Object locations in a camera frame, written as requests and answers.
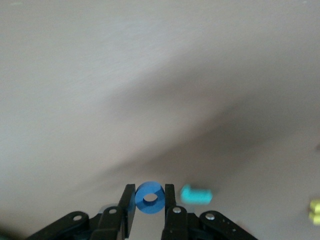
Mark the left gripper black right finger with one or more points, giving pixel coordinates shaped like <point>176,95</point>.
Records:
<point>177,225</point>

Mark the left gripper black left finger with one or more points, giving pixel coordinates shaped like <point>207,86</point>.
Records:
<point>110,225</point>

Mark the blue foam letter o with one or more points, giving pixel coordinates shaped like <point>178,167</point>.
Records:
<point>156,208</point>

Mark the teal foam letter j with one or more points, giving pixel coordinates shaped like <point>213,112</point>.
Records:
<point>196,197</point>

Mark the yellow foam letter n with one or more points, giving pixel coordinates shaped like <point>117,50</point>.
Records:
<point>315,211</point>

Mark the brown paper table cover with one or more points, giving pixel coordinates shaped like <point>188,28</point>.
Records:
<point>100,75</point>

